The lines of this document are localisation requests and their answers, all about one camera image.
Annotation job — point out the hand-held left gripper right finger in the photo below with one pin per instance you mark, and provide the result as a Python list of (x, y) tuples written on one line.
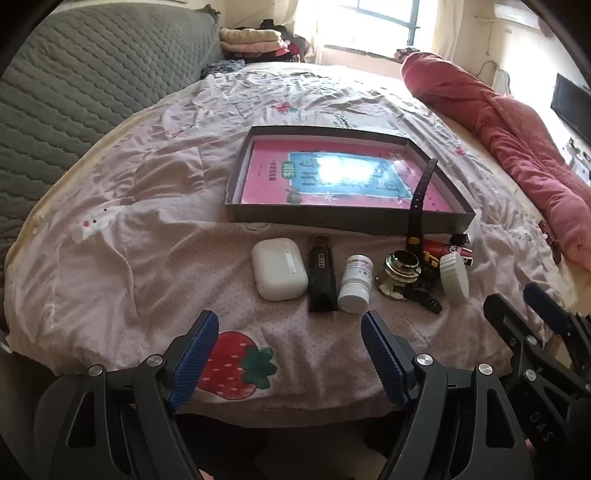
[(383, 355)]

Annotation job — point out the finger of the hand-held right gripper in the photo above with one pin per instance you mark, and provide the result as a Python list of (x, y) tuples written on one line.
[(508, 323), (547, 307)]

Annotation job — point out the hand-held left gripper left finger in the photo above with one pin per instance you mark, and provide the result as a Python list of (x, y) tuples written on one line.
[(194, 355)]

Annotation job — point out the white round jar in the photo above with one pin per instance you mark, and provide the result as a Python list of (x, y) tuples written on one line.
[(455, 279)]

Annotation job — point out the black hair clip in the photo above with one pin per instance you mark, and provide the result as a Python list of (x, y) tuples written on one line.
[(425, 300)]

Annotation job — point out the white pill bottle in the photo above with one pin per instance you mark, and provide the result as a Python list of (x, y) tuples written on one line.
[(356, 284)]

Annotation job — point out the silver metal lamp socket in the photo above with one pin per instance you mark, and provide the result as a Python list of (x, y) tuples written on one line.
[(399, 272)]

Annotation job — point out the black lighter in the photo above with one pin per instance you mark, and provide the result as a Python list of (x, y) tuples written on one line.
[(322, 277)]

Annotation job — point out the white earbuds case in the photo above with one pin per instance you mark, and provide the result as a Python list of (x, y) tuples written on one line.
[(277, 270)]

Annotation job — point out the grey shallow cardboard box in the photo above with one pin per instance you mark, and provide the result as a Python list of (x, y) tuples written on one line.
[(351, 224)]

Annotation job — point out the black yellow wrist watch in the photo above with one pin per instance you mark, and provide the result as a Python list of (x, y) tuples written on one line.
[(421, 203)]

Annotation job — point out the dark small object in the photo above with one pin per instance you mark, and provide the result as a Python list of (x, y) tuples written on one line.
[(551, 240)]

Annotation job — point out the small shelf clutter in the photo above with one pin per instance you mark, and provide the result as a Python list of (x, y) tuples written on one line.
[(579, 157)]

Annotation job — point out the pink printed bed sheet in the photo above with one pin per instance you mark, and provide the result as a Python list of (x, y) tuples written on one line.
[(138, 207)]

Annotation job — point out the red quilt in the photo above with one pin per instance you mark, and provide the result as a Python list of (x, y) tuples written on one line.
[(508, 134)]

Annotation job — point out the pink book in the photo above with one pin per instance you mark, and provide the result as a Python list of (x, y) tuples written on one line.
[(272, 175)]

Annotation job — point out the black television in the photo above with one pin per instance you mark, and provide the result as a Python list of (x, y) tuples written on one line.
[(572, 104)]

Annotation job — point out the blue floral cloth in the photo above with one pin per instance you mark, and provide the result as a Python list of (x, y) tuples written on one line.
[(221, 68)]

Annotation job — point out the white air conditioner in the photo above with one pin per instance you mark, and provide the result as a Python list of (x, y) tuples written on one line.
[(515, 14)]

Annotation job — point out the cream curtain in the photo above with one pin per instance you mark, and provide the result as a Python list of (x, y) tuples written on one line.
[(307, 27), (448, 27)]

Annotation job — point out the grey quilted headboard cover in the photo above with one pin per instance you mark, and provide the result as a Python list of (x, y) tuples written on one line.
[(92, 69)]

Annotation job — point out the cream folded blanket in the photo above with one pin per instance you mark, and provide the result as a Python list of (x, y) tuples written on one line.
[(249, 41)]

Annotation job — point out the pile of dark clothes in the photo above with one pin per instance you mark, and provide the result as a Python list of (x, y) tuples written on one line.
[(286, 48)]

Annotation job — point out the window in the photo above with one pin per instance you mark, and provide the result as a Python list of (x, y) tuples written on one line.
[(383, 23)]

